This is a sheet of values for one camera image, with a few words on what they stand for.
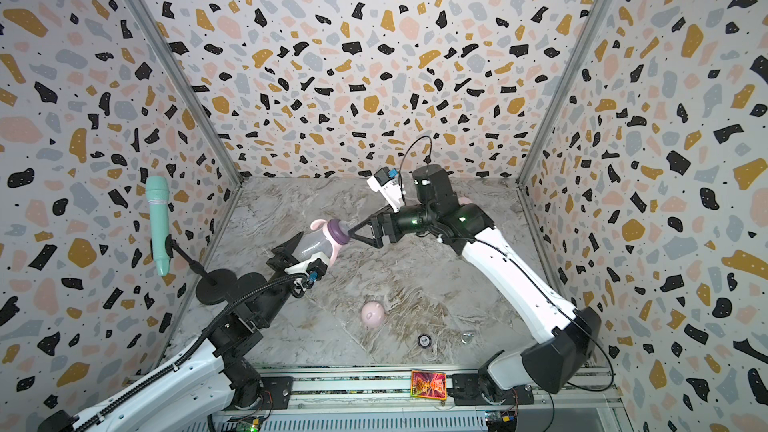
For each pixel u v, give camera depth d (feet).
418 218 1.88
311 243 2.21
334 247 2.17
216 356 1.69
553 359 1.26
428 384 2.45
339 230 2.19
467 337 2.64
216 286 2.95
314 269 1.96
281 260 2.09
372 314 2.72
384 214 1.88
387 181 1.92
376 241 1.87
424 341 2.70
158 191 2.26
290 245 2.27
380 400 2.40
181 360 1.60
